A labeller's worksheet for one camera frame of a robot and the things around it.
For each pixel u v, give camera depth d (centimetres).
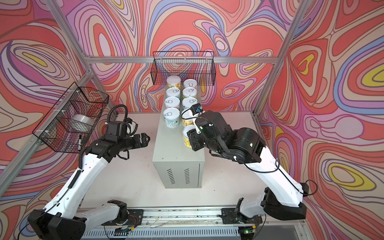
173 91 75
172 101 69
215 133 36
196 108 45
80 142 72
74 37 79
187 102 69
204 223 72
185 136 56
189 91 75
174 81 77
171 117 64
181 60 88
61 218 37
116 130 55
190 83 78
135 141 67
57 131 69
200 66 96
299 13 71
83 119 73
